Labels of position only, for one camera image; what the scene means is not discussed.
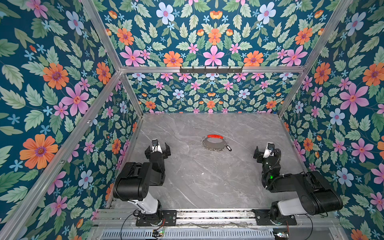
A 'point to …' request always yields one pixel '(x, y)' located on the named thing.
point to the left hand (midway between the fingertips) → (158, 141)
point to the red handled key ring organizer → (214, 143)
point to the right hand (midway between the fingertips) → (266, 147)
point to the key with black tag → (228, 148)
